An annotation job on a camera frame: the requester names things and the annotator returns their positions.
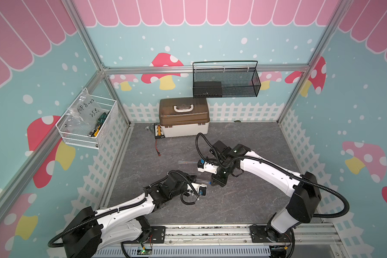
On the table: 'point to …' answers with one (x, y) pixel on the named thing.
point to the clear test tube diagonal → (202, 181)
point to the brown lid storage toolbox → (184, 116)
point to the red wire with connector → (156, 147)
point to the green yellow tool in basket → (100, 120)
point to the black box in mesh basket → (207, 89)
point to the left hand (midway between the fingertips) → (194, 177)
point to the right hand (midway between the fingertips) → (212, 181)
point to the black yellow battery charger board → (158, 131)
